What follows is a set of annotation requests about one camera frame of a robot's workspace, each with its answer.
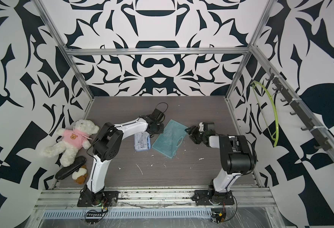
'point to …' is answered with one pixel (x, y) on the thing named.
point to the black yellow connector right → (217, 218)
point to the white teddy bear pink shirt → (73, 139)
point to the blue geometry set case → (142, 141)
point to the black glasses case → (63, 172)
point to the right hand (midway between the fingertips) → (186, 130)
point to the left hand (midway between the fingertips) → (160, 127)
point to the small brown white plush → (80, 175)
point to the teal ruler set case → (168, 142)
